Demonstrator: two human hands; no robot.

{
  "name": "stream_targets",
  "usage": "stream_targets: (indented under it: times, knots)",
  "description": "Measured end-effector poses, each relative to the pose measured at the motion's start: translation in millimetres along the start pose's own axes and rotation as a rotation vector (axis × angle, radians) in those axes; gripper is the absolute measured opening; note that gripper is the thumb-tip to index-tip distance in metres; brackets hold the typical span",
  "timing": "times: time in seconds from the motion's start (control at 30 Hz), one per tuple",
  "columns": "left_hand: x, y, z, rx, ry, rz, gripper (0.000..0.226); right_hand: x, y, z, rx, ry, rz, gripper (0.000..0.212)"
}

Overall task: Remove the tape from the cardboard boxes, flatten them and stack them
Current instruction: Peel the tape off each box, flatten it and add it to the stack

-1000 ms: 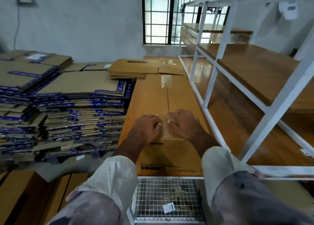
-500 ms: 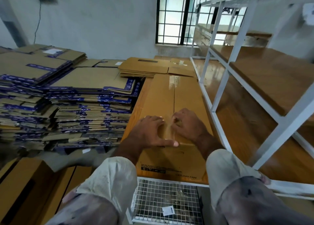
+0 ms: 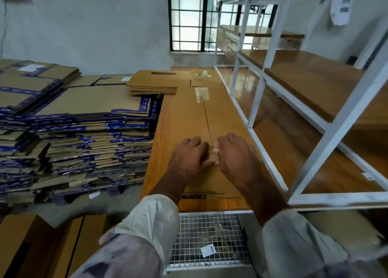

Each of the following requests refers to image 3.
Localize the person's right hand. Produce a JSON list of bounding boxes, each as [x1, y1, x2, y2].
[[215, 132, 263, 188]]

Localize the person's left hand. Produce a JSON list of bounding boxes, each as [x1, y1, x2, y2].
[[167, 135, 216, 188]]

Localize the stack of brown cartons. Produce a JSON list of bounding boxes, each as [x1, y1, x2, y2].
[[171, 86, 258, 212]]

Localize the assembled boxes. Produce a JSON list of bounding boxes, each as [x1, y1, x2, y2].
[[0, 213, 109, 278]]

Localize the person's left forearm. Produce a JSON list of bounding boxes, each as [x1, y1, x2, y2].
[[148, 172, 189, 204]]

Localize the person's right forearm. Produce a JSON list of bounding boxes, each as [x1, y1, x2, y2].
[[239, 175, 292, 226]]

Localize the person's light grey shirt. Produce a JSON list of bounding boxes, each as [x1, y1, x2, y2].
[[70, 194, 388, 278]]

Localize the wooden table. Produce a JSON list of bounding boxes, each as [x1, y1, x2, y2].
[[141, 66, 388, 214]]

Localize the white paper tag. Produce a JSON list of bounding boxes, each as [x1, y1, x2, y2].
[[200, 243, 217, 258]]

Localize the white metal shelf rack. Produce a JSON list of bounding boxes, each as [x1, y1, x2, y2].
[[215, 0, 388, 208]]

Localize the black framed window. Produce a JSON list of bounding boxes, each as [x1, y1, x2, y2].
[[167, 0, 280, 53]]

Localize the white wire mesh cage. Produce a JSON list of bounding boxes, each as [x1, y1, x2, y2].
[[165, 213, 252, 270]]

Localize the white wall device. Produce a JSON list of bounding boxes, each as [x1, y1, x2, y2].
[[330, 0, 354, 27]]

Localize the thin wall cable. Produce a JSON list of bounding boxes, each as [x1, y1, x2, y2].
[[0, 0, 8, 59]]

